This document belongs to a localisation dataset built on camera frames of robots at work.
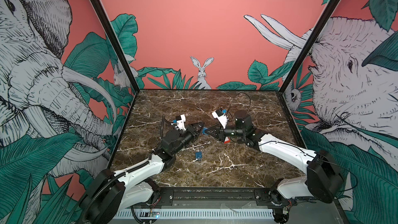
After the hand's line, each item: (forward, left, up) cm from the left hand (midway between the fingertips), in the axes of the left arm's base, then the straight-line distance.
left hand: (206, 121), depth 72 cm
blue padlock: (-3, +1, -4) cm, 5 cm away
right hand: (-3, 0, -4) cm, 5 cm away
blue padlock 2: (-6, +4, -26) cm, 27 cm away
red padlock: (+2, -13, -25) cm, 28 cm away
